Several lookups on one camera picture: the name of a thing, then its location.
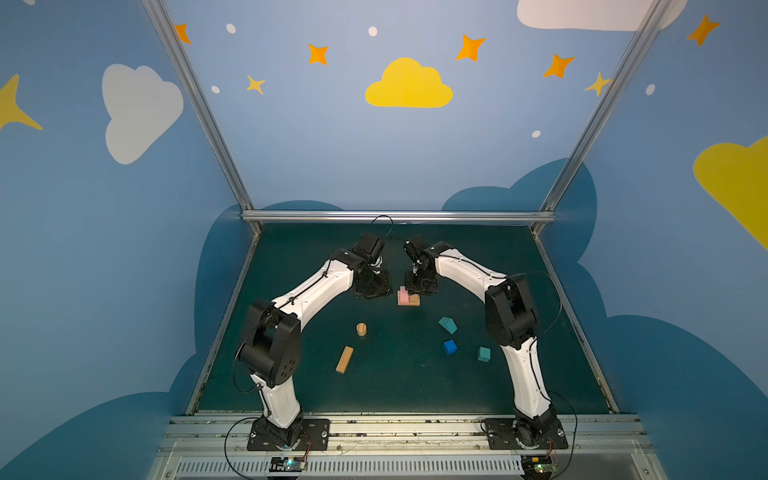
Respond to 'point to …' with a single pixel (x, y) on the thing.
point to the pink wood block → (402, 295)
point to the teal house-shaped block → (449, 324)
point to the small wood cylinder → (361, 329)
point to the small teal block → (484, 354)
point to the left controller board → (287, 464)
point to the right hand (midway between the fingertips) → (413, 289)
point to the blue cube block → (450, 347)
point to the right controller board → (537, 466)
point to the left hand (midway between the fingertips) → (393, 291)
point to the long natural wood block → (344, 359)
